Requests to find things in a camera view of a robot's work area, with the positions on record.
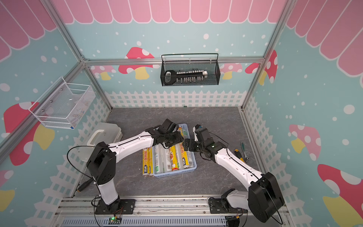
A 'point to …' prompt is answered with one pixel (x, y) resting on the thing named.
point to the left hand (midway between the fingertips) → (181, 142)
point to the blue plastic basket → (192, 158)
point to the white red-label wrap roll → (158, 159)
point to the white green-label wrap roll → (167, 160)
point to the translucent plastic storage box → (109, 133)
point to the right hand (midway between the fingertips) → (188, 143)
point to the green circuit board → (114, 221)
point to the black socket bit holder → (171, 77)
